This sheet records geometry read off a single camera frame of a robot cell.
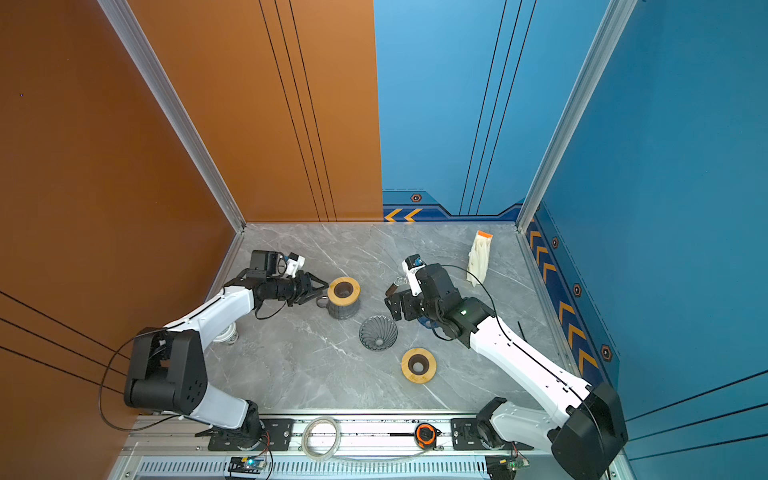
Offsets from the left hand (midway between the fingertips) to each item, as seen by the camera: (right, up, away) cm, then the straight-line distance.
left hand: (325, 285), depth 87 cm
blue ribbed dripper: (+30, -12, +5) cm, 33 cm away
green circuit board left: (-15, -41, -16) cm, 47 cm away
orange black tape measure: (+28, -34, -16) cm, 47 cm away
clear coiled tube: (-2, -35, -14) cm, 38 cm away
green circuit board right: (+49, -40, -18) cm, 65 cm away
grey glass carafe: (+3, -8, +3) cm, 10 cm away
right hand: (+22, -2, -9) cm, 24 cm away
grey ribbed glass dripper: (+15, -15, +1) cm, 21 cm away
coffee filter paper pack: (+49, +8, +14) cm, 52 cm away
